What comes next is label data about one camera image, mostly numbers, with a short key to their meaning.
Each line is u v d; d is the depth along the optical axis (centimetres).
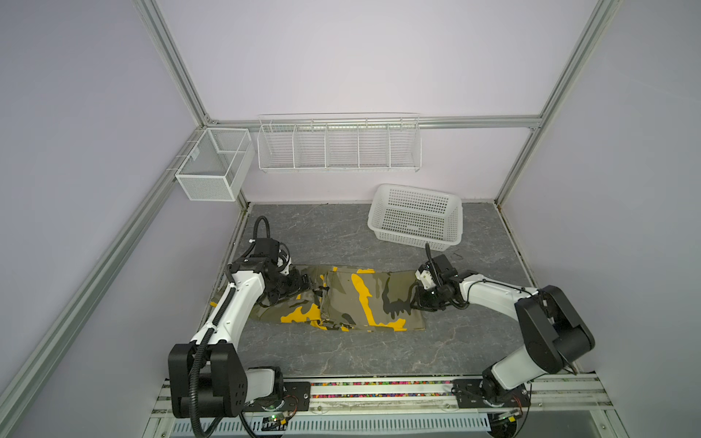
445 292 67
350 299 91
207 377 40
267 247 67
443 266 75
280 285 70
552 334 45
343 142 99
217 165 101
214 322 44
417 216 116
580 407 73
